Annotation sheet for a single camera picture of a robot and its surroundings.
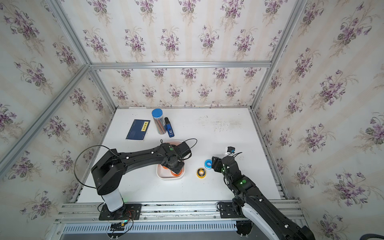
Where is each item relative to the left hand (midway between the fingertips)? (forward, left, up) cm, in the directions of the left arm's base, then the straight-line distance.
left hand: (179, 169), depth 85 cm
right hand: (+4, -23, +6) cm, 24 cm away
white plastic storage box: (-1, +9, -3) cm, 10 cm away
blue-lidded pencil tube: (+27, +13, +12) cm, 33 cm away
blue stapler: (+27, +7, +2) cm, 28 cm away
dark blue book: (+30, +30, -2) cm, 43 cm away
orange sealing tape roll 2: (-4, +1, +2) cm, 4 cm away
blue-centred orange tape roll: (+4, -18, -2) cm, 18 cm away
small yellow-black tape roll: (-2, -13, -2) cm, 13 cm away
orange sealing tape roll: (-3, +6, +9) cm, 11 cm away
